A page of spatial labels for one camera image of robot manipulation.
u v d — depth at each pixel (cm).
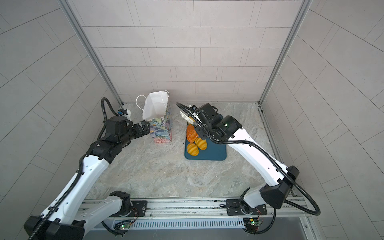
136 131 64
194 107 60
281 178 39
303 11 72
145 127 65
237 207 71
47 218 36
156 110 99
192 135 94
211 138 48
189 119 69
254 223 68
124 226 64
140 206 72
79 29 78
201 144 90
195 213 71
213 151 90
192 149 87
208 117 50
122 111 63
